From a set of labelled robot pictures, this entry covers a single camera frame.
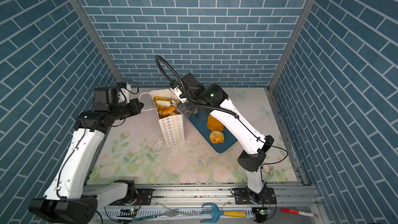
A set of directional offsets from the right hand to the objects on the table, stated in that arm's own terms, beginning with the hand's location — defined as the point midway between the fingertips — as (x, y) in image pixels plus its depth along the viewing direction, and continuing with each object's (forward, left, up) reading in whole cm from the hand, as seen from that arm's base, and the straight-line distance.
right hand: (182, 102), depth 68 cm
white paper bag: (-4, +6, -14) cm, 16 cm away
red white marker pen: (-33, -55, -34) cm, 73 cm away
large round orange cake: (+7, -14, -27) cm, 31 cm away
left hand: (0, +18, -2) cm, 18 cm away
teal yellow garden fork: (-36, -18, -32) cm, 52 cm away
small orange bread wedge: (+8, +11, -16) cm, 21 cm away
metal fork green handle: (-38, +2, -33) cm, 50 cm away
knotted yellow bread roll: (-2, -16, -27) cm, 31 cm away
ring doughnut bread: (+7, +16, -14) cm, 23 cm away
